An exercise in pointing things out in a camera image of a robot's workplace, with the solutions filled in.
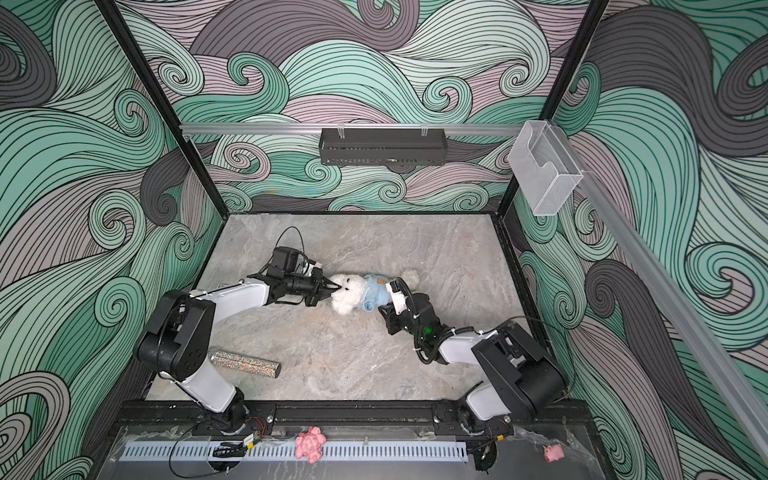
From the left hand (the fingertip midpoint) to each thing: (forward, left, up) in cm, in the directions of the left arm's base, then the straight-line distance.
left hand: (344, 287), depth 86 cm
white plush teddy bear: (-1, -2, +1) cm, 3 cm away
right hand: (-3, -11, -6) cm, 13 cm away
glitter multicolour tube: (-20, +24, -8) cm, 32 cm away
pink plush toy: (-37, +5, -7) cm, 38 cm away
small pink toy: (-38, -51, -7) cm, 64 cm away
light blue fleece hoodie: (-1, -9, -1) cm, 9 cm away
